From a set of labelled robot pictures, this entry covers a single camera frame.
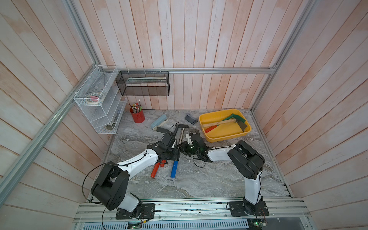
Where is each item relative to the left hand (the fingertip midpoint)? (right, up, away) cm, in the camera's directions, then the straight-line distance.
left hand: (175, 156), depth 88 cm
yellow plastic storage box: (+31, +20, +16) cm, 40 cm away
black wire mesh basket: (-24, +51, +16) cm, 58 cm away
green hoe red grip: (+46, +26, +26) cm, 59 cm away
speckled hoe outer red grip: (-13, -8, 0) cm, 15 cm away
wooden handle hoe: (+51, +20, +19) cm, 58 cm away
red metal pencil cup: (-28, +27, +16) cm, 43 cm away
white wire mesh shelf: (-38, +25, -11) cm, 47 cm away
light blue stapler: (-13, +22, +20) cm, 32 cm away
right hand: (-1, +5, +4) cm, 6 cm away
